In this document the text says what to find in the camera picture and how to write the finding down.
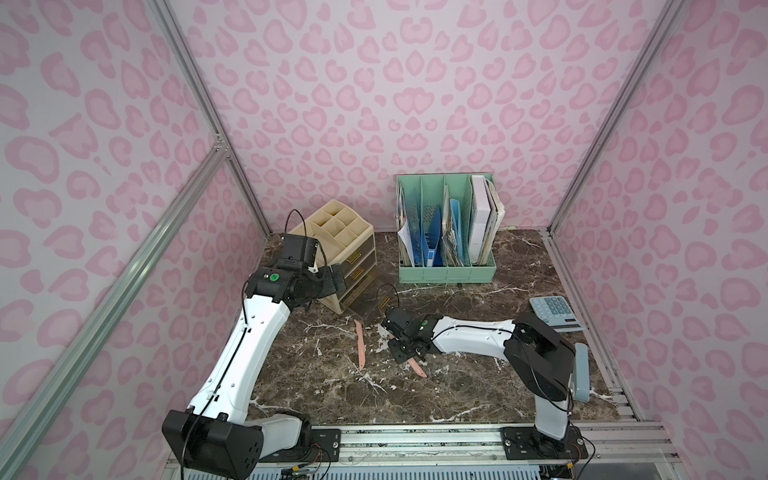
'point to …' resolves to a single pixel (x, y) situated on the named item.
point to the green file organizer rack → (446, 228)
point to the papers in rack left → (406, 254)
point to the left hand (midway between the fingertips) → (329, 279)
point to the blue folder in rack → (456, 222)
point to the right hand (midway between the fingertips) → (397, 349)
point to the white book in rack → (480, 214)
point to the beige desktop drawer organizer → (347, 240)
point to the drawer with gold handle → (369, 296)
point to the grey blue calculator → (556, 313)
